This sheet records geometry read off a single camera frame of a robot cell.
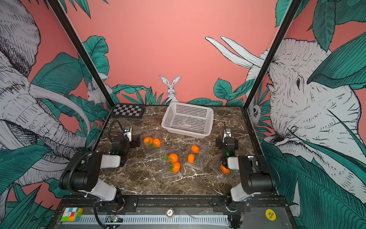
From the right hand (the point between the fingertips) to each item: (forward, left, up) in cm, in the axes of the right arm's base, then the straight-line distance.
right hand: (226, 134), depth 95 cm
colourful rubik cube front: (-46, +81, 0) cm, 93 cm away
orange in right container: (-23, +5, -2) cm, 24 cm away
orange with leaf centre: (-16, +35, -1) cm, 38 cm away
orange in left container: (-4, +54, -1) cm, 54 cm away
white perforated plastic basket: (+17, +22, -6) cm, 28 cm away
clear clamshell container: (-12, +50, -1) cm, 51 cm away
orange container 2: (-22, +33, -2) cm, 40 cm away
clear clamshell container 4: (-18, +8, -7) cm, 21 cm away
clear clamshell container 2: (-19, +36, -4) cm, 41 cm away
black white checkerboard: (+24, +74, -3) cm, 77 cm away
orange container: (-6, +47, -2) cm, 47 cm away
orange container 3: (-10, +21, -3) cm, 23 cm away
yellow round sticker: (-44, -17, -7) cm, 48 cm away
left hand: (0, +64, +1) cm, 64 cm away
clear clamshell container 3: (-13, +21, -6) cm, 26 cm away
